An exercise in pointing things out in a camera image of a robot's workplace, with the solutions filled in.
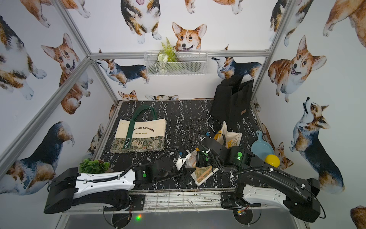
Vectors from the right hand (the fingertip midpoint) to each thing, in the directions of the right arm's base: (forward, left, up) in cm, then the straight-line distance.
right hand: (193, 158), depth 66 cm
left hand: (-1, 0, -7) cm, 7 cm away
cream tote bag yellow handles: (-2, -3, -19) cm, 19 cm away
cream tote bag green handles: (+25, +42, -22) cm, 54 cm away
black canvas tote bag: (+34, -23, +3) cm, 42 cm away
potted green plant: (-2, +49, -5) cm, 49 cm away
